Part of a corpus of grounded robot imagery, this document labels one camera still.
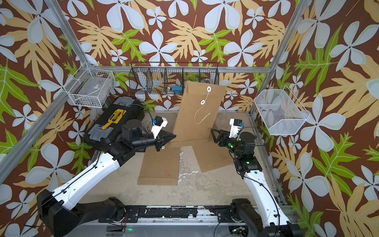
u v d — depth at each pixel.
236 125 0.64
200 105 0.66
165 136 0.63
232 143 0.64
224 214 0.74
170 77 0.96
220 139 0.65
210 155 0.96
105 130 0.86
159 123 0.57
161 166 0.90
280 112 0.82
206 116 0.72
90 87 0.84
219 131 0.65
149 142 0.60
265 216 0.41
